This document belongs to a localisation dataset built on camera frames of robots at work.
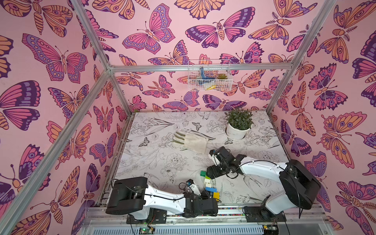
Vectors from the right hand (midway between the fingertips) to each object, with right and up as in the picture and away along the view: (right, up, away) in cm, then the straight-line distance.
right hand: (212, 170), depth 87 cm
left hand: (-1, -12, -10) cm, 16 cm away
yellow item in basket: (0, +50, -1) cm, 50 cm away
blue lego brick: (-2, -8, -7) cm, 11 cm away
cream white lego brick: (-3, -5, -4) cm, 7 cm away
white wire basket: (0, +60, +8) cm, 60 cm away
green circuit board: (-35, -24, -16) cm, 46 cm away
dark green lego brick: (-6, -1, -2) cm, 6 cm away
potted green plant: (+18, +30, +3) cm, 35 cm away
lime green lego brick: (-3, -3, -5) cm, 6 cm away
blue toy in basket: (-5, +55, +6) cm, 56 cm away
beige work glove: (-12, +17, +15) cm, 26 cm away
